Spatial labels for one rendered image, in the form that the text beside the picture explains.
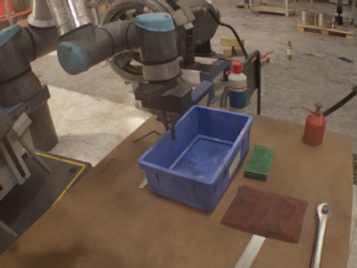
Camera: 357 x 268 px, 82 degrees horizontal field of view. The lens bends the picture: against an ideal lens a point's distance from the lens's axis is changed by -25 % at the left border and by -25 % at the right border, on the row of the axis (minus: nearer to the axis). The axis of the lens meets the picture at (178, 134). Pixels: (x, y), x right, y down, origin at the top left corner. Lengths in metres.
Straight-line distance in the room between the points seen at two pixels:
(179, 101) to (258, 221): 0.35
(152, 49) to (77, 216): 0.48
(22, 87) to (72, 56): 0.43
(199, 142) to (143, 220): 0.34
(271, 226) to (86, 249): 0.45
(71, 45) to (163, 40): 0.21
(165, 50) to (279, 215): 0.47
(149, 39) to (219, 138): 0.42
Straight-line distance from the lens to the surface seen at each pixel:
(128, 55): 1.91
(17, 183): 1.29
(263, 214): 0.64
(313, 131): 0.87
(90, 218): 0.72
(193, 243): 0.61
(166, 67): 0.62
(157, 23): 0.59
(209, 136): 0.88
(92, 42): 0.60
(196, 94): 0.93
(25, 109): 0.98
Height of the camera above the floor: 0.99
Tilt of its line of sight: 33 degrees down
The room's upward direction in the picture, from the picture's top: 8 degrees counter-clockwise
